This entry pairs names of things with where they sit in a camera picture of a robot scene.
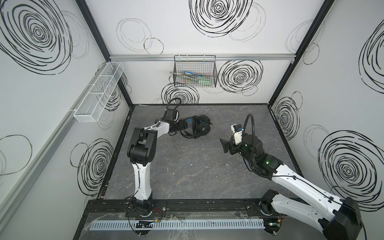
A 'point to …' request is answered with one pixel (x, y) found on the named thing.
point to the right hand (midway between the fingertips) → (227, 136)
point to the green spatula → (200, 81)
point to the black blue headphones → (197, 126)
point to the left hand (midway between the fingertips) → (184, 124)
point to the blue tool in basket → (186, 72)
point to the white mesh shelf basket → (94, 102)
